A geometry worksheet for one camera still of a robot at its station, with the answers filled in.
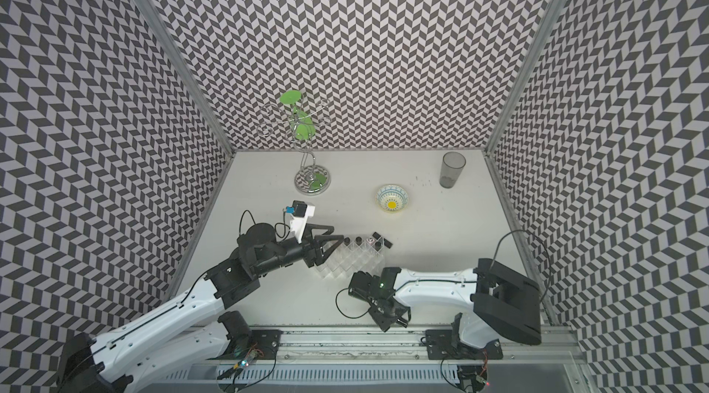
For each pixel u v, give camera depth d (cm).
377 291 57
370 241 85
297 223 61
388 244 90
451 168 98
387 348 74
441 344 75
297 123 87
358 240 85
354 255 90
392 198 102
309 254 60
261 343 72
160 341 46
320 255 61
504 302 42
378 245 84
